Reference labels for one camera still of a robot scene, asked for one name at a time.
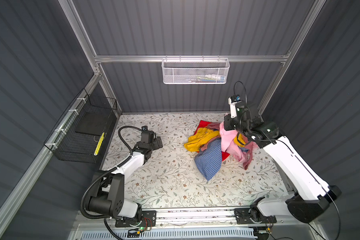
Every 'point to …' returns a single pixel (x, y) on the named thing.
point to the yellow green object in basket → (99, 144)
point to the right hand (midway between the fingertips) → (229, 117)
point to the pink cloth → (229, 145)
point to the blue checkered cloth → (208, 161)
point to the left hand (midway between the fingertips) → (152, 140)
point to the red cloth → (202, 123)
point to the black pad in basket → (94, 122)
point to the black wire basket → (81, 134)
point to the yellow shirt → (194, 143)
